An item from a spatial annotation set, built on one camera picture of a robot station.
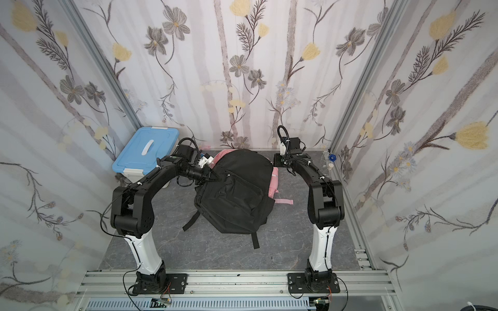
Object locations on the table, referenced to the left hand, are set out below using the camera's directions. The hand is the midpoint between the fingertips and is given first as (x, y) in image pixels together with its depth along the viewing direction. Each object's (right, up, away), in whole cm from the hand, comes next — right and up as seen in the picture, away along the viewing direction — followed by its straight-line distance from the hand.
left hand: (221, 177), depth 86 cm
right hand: (+29, +11, +11) cm, 33 cm away
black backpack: (+8, -10, -1) cm, 13 cm away
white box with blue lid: (-42, +12, +9) cm, 44 cm away
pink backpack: (+26, -3, +16) cm, 31 cm away
